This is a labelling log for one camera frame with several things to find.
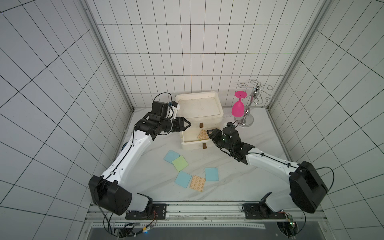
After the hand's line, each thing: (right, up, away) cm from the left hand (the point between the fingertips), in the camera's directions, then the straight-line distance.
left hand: (185, 128), depth 74 cm
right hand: (+9, -4, +8) cm, 13 cm away
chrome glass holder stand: (+46, +4, +39) cm, 60 cm away
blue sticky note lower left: (-2, -30, +10) cm, 32 cm away
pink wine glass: (+33, +12, +22) cm, 42 cm away
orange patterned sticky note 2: (+6, -31, +8) cm, 33 cm away
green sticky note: (-4, -23, +16) cm, 28 cm away
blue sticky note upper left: (-10, -19, +19) cm, 29 cm away
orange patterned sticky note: (+10, -6, +18) cm, 22 cm away
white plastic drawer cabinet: (+11, +9, +12) cm, 18 cm away
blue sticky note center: (+15, -28, +12) cm, 34 cm away
